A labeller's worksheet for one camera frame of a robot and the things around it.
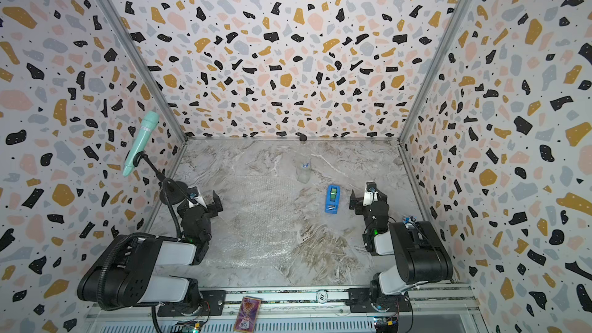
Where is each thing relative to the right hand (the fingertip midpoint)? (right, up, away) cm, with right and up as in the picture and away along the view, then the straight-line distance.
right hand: (371, 190), depth 91 cm
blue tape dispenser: (-15, -7, +3) cm, 17 cm away
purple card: (-43, -35, -21) cm, 60 cm away
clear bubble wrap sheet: (-45, -14, -1) cm, 47 cm away
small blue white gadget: (+15, -13, +1) cm, 20 cm away
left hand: (-64, -1, -3) cm, 64 cm away
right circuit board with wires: (0, -39, -20) cm, 44 cm away
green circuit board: (-59, -39, -21) cm, 74 cm away
